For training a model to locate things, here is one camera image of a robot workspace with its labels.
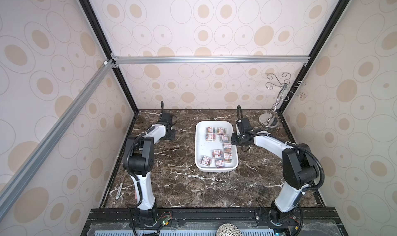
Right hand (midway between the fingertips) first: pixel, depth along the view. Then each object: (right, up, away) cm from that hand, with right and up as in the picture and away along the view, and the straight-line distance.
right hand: (239, 140), depth 96 cm
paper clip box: (-17, +6, +9) cm, 21 cm away
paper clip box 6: (-22, -11, -6) cm, 25 cm away
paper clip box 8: (-8, -10, -4) cm, 13 cm away
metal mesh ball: (-11, -37, -28) cm, 48 cm away
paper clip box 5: (-7, -5, +1) cm, 9 cm away
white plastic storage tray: (-21, -5, +2) cm, 22 cm away
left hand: (-43, +4, +4) cm, 43 cm away
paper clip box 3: (-18, +1, +4) cm, 18 cm away
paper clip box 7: (-14, -8, -4) cm, 17 cm away
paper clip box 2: (-10, +5, +7) cm, 14 cm away
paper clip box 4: (-9, +1, +4) cm, 9 cm away
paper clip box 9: (-13, -13, -7) cm, 20 cm away
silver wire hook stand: (+26, +13, +13) cm, 32 cm away
